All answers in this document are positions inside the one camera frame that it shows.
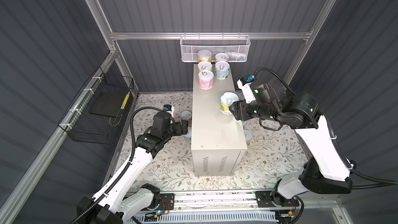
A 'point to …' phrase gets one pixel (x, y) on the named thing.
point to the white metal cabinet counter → (218, 145)
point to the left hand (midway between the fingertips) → (180, 122)
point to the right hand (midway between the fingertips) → (235, 108)
